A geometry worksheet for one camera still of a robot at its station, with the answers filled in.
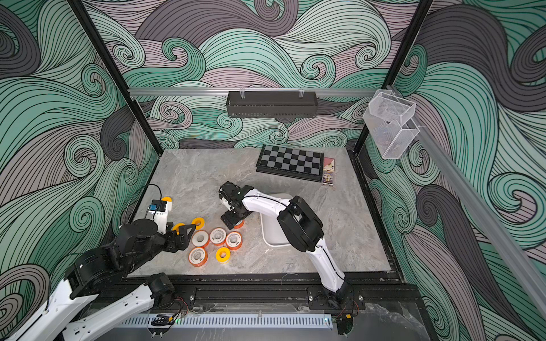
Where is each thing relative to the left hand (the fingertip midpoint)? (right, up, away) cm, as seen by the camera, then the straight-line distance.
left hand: (185, 224), depth 66 cm
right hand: (+13, -4, +27) cm, 30 cm away
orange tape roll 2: (+14, -7, +25) cm, 30 cm away
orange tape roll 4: (+12, -12, +20) cm, 26 cm away
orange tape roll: (-22, +3, +34) cm, 41 cm away
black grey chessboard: (+37, +21, +45) cm, 62 cm away
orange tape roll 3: (+5, -11, +21) cm, 25 cm away
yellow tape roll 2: (+1, +1, -8) cm, 8 cm away
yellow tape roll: (-5, -6, +26) cm, 27 cm away
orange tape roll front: (-2, -17, +16) cm, 24 cm away
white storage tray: (+29, -11, +26) cm, 40 cm away
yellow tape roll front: (+7, -16, +16) cm, 24 cm away
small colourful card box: (+59, +18, +45) cm, 76 cm away
